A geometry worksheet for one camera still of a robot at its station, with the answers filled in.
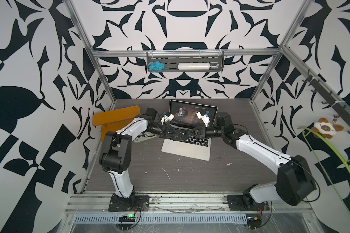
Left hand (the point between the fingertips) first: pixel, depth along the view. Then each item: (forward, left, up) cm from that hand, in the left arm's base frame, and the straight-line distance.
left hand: (175, 134), depth 81 cm
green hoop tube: (-14, -61, +17) cm, 65 cm away
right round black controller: (-40, -36, -18) cm, 57 cm away
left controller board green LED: (-36, +25, -19) cm, 47 cm away
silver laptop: (+18, -7, -5) cm, 20 cm away
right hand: (-2, -5, +5) cm, 8 cm away
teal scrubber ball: (+39, +10, +18) cm, 44 cm away
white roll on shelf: (+36, -13, +19) cm, 43 cm away
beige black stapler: (-4, +16, +5) cm, 17 cm away
